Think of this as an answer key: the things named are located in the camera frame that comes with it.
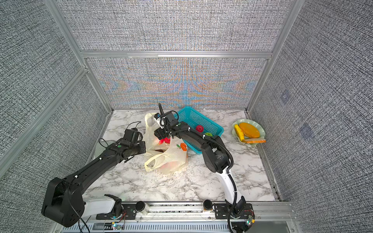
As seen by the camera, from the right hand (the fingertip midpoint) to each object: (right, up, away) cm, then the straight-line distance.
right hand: (158, 126), depth 93 cm
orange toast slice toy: (+58, -9, -4) cm, 59 cm away
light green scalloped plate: (+70, -2, +8) cm, 70 cm away
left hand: (-6, -11, -6) cm, 14 cm away
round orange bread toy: (+62, -3, +8) cm, 62 cm away
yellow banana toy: (+54, -4, +5) cm, 54 cm away
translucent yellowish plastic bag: (+5, -18, -14) cm, 23 cm away
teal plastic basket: (+23, +5, +17) cm, 29 cm away
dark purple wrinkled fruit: (+1, -15, -3) cm, 15 cm away
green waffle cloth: (-17, -8, -32) cm, 38 cm away
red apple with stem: (+5, -9, +3) cm, 10 cm away
